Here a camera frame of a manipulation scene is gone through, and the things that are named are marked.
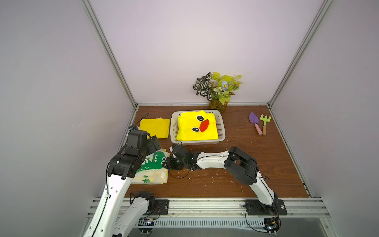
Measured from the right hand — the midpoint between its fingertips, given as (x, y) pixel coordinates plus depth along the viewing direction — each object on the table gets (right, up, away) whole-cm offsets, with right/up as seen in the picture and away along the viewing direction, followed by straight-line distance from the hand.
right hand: (163, 164), depth 84 cm
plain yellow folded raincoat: (-9, +21, +22) cm, 32 cm away
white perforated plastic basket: (+5, +22, +13) cm, 26 cm away
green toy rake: (+73, +26, +26) cm, 82 cm away
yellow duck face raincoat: (+21, +22, +15) cm, 34 cm away
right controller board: (+56, -24, -15) cm, 63 cm away
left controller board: (-6, -26, -13) cm, 30 cm away
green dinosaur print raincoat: (-6, -3, -3) cm, 7 cm away
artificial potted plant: (+34, +47, +13) cm, 60 cm away
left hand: (-3, +16, -13) cm, 21 cm away
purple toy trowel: (+64, +26, +26) cm, 74 cm away
